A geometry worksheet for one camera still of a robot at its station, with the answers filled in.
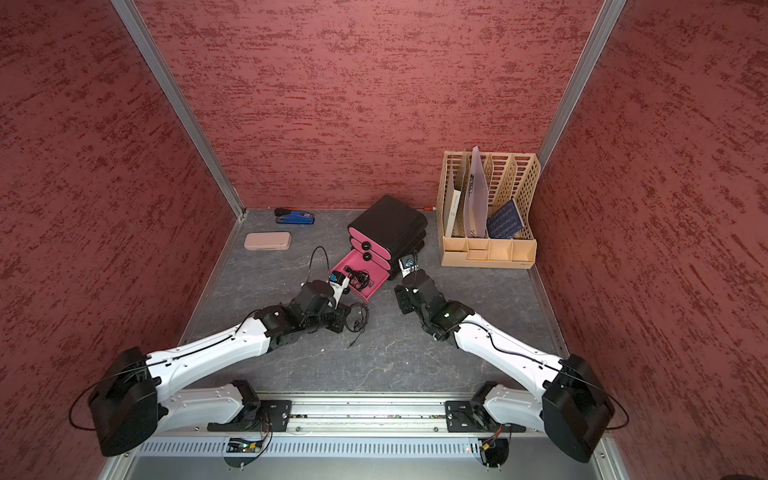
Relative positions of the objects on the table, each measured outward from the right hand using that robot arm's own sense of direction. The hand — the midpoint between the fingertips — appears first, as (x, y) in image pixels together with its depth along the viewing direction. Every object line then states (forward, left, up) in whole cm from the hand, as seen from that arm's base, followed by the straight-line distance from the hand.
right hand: (407, 289), depth 83 cm
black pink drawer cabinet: (+15, +8, +5) cm, 18 cm away
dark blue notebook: (+28, -36, -3) cm, 46 cm away
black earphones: (+9, +16, -8) cm, 20 cm away
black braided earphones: (+8, +12, -11) cm, 18 cm away
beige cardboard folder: (+23, -15, +13) cm, 30 cm away
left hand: (-6, +17, -3) cm, 19 cm away
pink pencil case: (+27, +51, -9) cm, 58 cm away
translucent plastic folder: (+33, -26, +1) cm, 42 cm away
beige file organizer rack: (+41, -39, +6) cm, 57 cm away
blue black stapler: (+41, +47, -10) cm, 63 cm away
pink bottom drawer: (+17, +16, -10) cm, 26 cm away
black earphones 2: (-7, +13, -7) cm, 16 cm away
